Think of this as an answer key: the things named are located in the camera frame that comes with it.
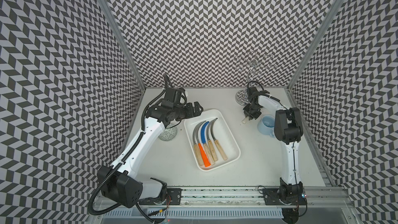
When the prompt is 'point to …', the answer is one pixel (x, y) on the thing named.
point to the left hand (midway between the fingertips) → (195, 112)
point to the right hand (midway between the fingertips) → (247, 117)
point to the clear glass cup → (169, 133)
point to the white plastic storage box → (222, 131)
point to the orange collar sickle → (202, 153)
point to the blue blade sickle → (211, 159)
